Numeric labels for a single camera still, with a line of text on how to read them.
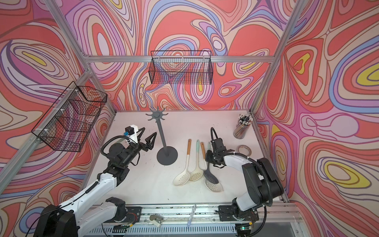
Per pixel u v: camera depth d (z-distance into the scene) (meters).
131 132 0.62
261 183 0.44
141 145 0.66
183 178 0.84
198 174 0.85
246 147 0.97
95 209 0.57
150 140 0.69
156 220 0.71
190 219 0.72
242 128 0.95
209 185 0.76
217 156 0.69
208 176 0.84
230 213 0.73
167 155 0.94
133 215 0.72
